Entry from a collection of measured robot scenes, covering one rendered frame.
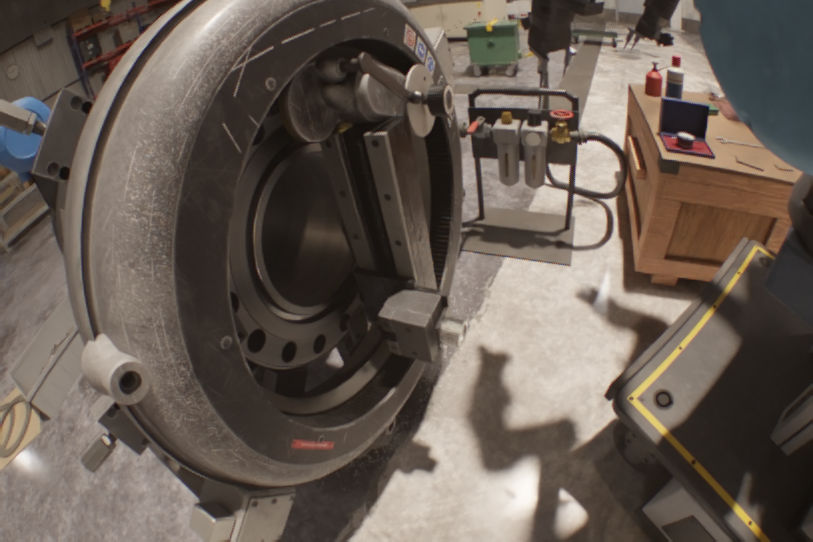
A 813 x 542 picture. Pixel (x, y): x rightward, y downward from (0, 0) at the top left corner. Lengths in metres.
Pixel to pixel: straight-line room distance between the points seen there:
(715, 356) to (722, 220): 0.56
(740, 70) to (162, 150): 0.34
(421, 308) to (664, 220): 0.86
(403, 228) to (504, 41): 3.31
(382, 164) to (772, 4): 0.41
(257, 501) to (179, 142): 0.41
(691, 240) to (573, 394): 0.62
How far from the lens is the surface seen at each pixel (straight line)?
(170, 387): 0.30
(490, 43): 3.72
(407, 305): 0.53
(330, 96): 0.43
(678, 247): 1.28
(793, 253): 0.39
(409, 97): 0.50
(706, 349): 0.80
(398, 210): 0.48
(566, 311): 1.18
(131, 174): 0.26
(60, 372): 1.97
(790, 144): 0.21
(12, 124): 0.37
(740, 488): 0.72
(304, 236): 0.75
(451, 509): 0.91
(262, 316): 0.51
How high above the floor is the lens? 0.90
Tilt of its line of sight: 37 degrees down
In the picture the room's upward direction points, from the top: 13 degrees counter-clockwise
